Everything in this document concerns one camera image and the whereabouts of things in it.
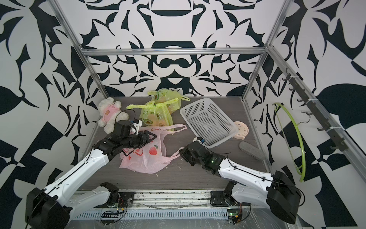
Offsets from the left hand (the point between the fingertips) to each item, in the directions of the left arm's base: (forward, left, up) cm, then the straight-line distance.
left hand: (153, 135), depth 78 cm
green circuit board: (-36, -40, -18) cm, 57 cm away
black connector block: (-34, +22, -22) cm, 47 cm away
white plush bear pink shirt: (+24, +33, -9) cm, 42 cm away
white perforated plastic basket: (+20, -35, -18) cm, 44 cm away
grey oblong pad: (-4, -59, -16) cm, 61 cm away
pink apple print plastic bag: (-10, +2, -7) cm, 12 cm away
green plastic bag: (+16, 0, -2) cm, 16 cm away
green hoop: (-23, -65, +8) cm, 69 cm away
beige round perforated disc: (+10, -58, -15) cm, 60 cm away
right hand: (-6, -12, -5) cm, 15 cm away
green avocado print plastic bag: (+28, -8, 0) cm, 29 cm away
